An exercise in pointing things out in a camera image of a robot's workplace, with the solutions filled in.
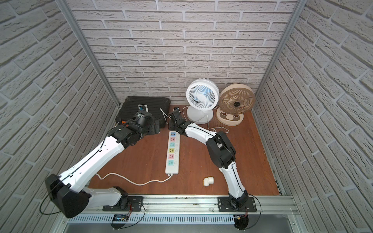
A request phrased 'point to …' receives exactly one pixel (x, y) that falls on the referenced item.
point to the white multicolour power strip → (173, 155)
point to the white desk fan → (203, 95)
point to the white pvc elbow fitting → (208, 180)
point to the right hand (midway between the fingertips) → (174, 121)
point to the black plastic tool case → (159, 107)
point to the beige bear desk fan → (234, 100)
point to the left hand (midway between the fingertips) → (148, 121)
